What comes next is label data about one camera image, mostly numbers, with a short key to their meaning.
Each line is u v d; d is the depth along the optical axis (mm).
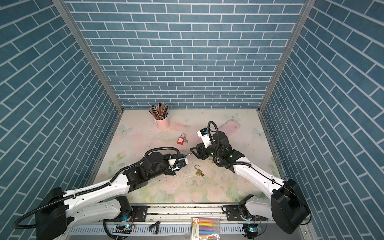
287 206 405
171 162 663
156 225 698
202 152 693
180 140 1015
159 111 1044
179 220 735
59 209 399
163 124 1040
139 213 735
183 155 730
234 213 737
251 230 703
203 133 705
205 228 693
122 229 721
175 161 617
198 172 870
